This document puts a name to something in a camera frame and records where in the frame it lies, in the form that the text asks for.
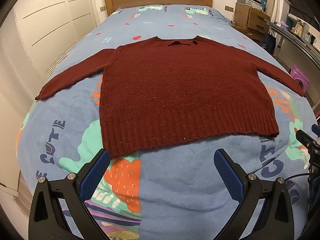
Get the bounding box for dark red knitted sweater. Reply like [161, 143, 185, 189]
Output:
[37, 36, 304, 158]

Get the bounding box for purple plastic stool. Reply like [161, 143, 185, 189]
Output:
[289, 64, 310, 93]

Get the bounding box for grey desk with shelf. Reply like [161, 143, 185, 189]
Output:
[264, 19, 319, 77]

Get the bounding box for wooden nightstand drawers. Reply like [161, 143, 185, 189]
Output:
[232, 3, 270, 45]

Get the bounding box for white wardrobe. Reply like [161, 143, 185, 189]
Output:
[1, 0, 96, 196]

